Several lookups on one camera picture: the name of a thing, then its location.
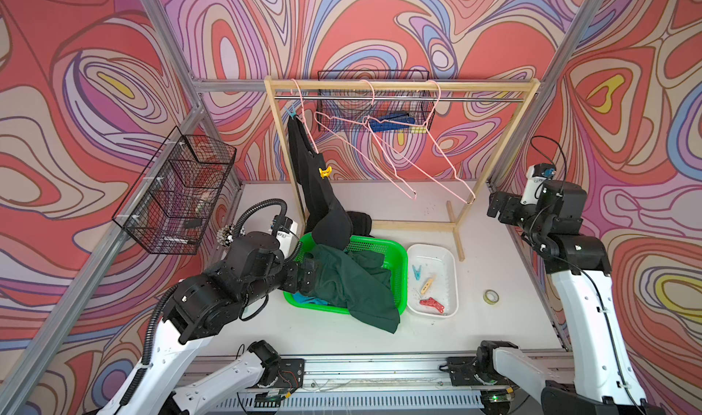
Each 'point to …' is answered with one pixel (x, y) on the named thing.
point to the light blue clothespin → (417, 272)
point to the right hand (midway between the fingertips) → (508, 205)
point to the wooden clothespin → (428, 284)
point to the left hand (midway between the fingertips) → (308, 260)
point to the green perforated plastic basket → (390, 252)
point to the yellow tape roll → (491, 297)
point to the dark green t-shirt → (358, 281)
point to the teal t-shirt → (302, 299)
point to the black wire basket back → (355, 115)
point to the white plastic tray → (439, 260)
